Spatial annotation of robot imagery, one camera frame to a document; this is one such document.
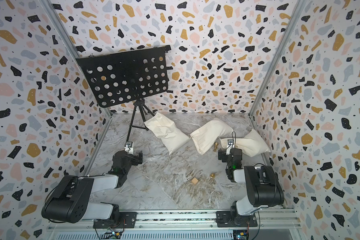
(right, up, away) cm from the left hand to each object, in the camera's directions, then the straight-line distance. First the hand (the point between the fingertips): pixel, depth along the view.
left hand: (134, 150), depth 92 cm
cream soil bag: (+21, +9, +5) cm, 24 cm away
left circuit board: (-1, -37, -21) cm, 43 cm away
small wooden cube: (+37, -16, -6) cm, 41 cm away
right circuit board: (+58, -37, -20) cm, 72 cm away
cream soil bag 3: (+75, +3, +4) cm, 75 cm away
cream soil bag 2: (+45, +9, +9) cm, 47 cm away
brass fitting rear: (+52, +1, +10) cm, 53 cm away
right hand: (+60, +1, +3) cm, 60 cm away
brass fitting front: (+47, -14, -4) cm, 50 cm away
